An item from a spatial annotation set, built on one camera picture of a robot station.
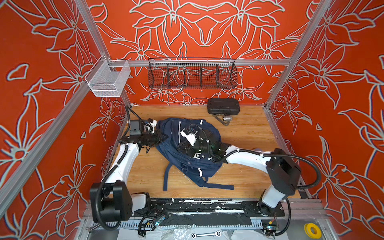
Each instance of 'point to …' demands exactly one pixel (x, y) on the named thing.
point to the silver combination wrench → (217, 233)
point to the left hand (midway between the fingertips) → (166, 135)
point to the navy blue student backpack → (199, 169)
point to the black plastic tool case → (225, 106)
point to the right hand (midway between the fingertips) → (177, 145)
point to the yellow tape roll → (312, 230)
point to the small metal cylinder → (227, 119)
